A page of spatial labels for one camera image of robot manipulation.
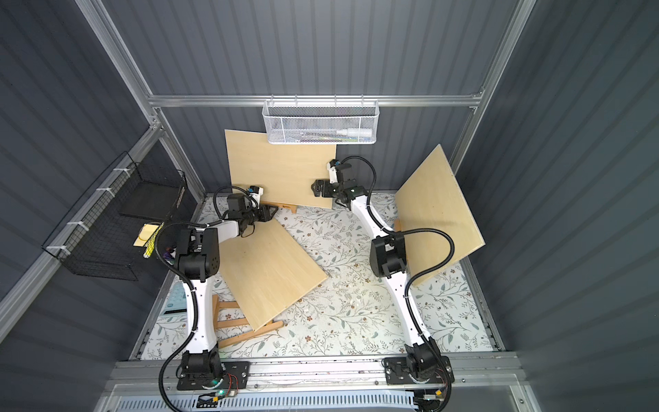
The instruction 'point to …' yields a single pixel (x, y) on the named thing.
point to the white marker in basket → (355, 132)
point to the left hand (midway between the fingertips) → (277, 206)
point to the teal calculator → (175, 308)
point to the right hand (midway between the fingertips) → (323, 184)
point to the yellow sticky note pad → (147, 230)
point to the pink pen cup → (169, 255)
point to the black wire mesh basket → (98, 238)
